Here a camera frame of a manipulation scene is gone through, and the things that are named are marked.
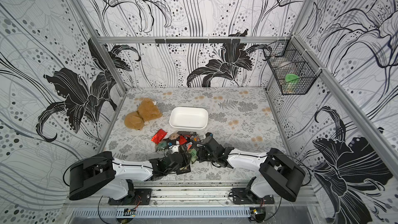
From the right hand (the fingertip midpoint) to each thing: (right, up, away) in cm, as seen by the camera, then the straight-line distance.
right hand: (199, 153), depth 86 cm
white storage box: (-9, +19, +12) cm, 24 cm away
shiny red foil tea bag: (-25, +8, +6) cm, 27 cm away
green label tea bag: (-22, +3, +3) cm, 22 cm away
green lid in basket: (+48, +42, -7) cm, 64 cm away
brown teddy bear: (-32, +24, +9) cm, 41 cm away
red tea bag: (-10, +7, +2) cm, 12 cm away
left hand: (-4, -4, -1) cm, 6 cm away
